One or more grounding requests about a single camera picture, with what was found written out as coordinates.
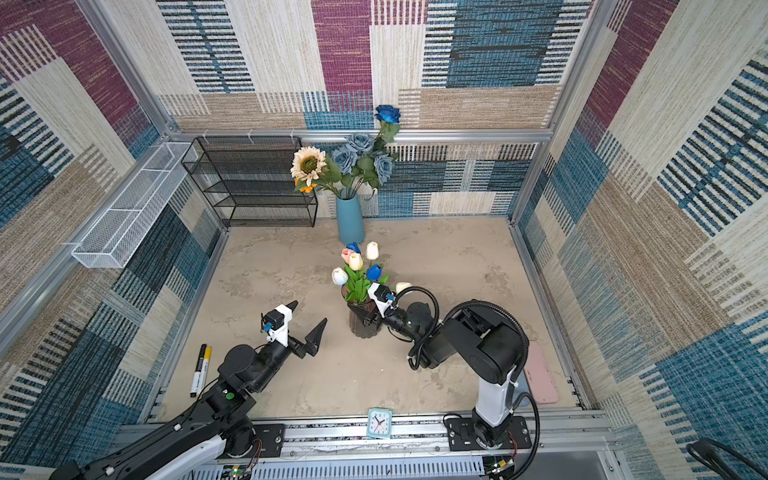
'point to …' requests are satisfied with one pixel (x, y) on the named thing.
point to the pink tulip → (346, 255)
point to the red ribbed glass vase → (357, 325)
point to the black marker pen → (198, 369)
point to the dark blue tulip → (374, 272)
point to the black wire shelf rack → (250, 180)
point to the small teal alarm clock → (379, 423)
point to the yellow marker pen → (204, 370)
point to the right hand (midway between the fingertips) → (357, 295)
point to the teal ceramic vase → (349, 221)
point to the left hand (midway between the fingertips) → (309, 308)
